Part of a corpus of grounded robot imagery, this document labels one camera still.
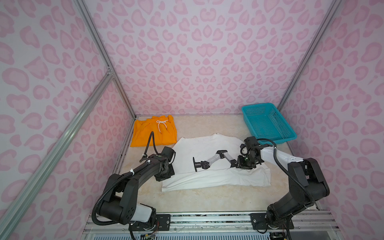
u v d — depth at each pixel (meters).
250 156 0.69
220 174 0.89
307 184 0.45
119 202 0.42
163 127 1.07
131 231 0.68
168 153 0.72
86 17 0.71
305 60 0.88
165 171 0.73
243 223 0.74
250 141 0.76
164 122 1.10
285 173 0.46
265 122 1.17
